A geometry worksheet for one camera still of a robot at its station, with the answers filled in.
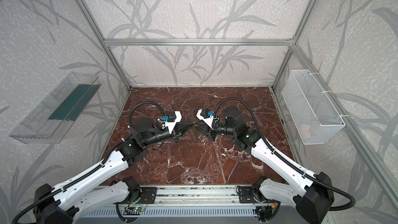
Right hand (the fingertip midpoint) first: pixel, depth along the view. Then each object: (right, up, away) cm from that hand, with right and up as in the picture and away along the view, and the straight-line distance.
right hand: (196, 120), depth 68 cm
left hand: (0, 0, -5) cm, 5 cm away
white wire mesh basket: (+48, +3, -6) cm, 48 cm away
